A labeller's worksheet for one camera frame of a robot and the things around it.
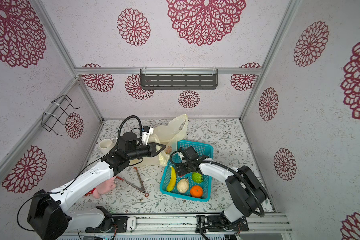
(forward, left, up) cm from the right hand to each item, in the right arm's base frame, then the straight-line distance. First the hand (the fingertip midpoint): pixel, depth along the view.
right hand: (180, 166), depth 89 cm
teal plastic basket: (+12, -14, +2) cm, 18 cm away
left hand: (-1, +7, +20) cm, 21 cm away
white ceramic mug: (+15, +51, -1) cm, 53 cm away
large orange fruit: (-15, -9, 0) cm, 17 cm away
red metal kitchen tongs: (-14, +21, -2) cm, 25 cm away
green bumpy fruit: (-7, -10, +1) cm, 12 cm away
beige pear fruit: (-12, -2, +1) cm, 12 cm away
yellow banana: (-8, +4, -2) cm, 9 cm away
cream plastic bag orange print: (+17, +8, +8) cm, 20 cm away
